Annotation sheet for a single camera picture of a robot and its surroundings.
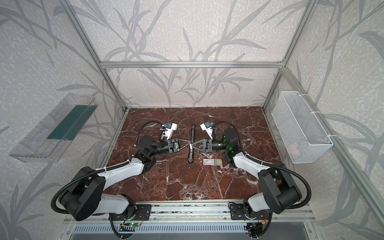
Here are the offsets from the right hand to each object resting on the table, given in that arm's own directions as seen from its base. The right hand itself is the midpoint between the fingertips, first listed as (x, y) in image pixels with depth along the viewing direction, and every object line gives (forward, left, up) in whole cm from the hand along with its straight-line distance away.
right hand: (193, 143), depth 71 cm
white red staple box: (+1, -13, -25) cm, 28 cm away
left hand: (-1, +1, +3) cm, 3 cm away
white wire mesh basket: (-3, -47, +10) cm, 48 cm away
